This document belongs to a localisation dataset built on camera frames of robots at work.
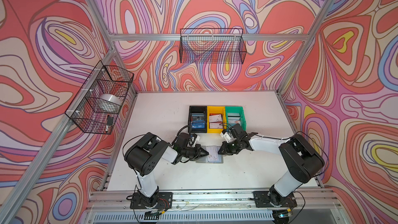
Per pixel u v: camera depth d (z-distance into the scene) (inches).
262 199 28.9
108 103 27.7
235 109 40.1
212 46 37.8
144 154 19.4
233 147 30.6
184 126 30.4
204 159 33.8
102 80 28.9
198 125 38.8
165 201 28.5
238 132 29.4
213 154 34.6
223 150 31.2
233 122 39.9
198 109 38.9
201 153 34.0
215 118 39.9
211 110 39.9
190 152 31.6
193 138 32.7
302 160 18.1
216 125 38.3
